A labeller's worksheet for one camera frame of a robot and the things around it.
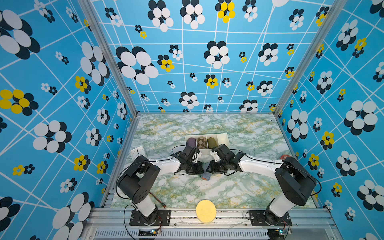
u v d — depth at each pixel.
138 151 0.95
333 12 0.69
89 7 0.69
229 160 0.69
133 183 0.46
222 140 1.02
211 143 0.96
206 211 0.74
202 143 0.96
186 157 0.72
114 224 0.72
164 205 0.78
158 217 0.73
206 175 0.84
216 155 0.74
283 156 0.92
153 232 0.70
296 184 0.45
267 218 0.65
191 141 0.97
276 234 0.70
